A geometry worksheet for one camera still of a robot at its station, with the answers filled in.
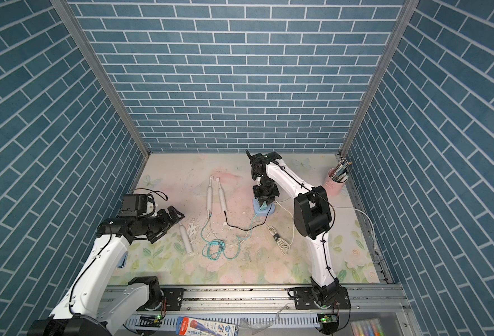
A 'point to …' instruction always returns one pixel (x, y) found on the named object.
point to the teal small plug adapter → (264, 206)
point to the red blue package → (186, 326)
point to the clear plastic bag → (255, 327)
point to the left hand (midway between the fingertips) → (181, 221)
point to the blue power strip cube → (259, 213)
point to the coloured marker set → (371, 327)
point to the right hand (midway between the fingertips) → (264, 204)
